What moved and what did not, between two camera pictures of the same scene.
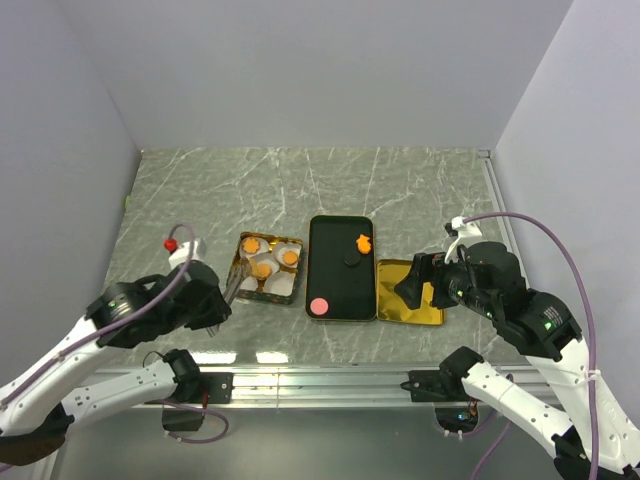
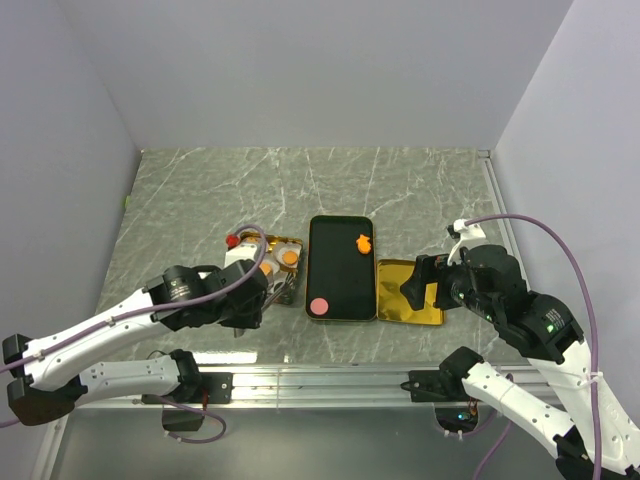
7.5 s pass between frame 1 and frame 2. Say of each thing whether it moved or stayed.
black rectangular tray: stayed
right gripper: stayed
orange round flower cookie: stayed
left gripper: moved
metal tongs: moved
